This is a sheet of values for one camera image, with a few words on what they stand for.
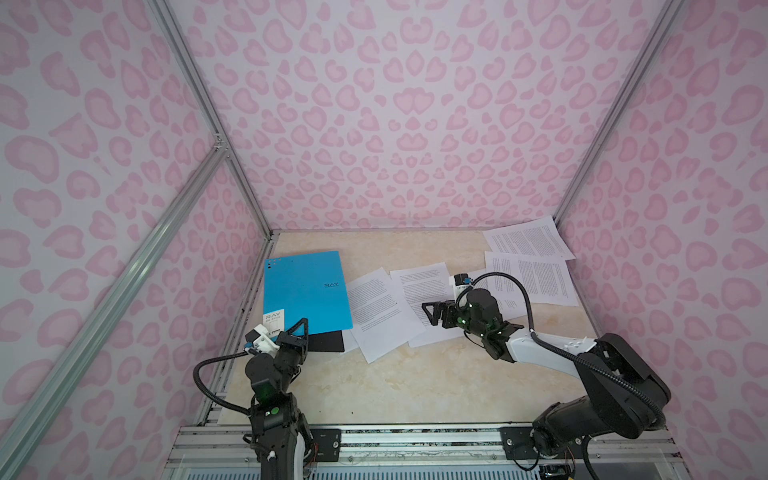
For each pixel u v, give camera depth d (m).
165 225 0.69
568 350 0.50
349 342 0.91
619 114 0.86
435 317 0.79
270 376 0.59
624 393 0.40
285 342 0.70
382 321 0.95
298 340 0.71
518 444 0.73
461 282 0.78
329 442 0.73
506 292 0.72
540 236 1.18
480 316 0.69
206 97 0.82
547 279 1.06
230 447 0.75
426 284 1.04
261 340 0.72
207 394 0.56
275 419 0.59
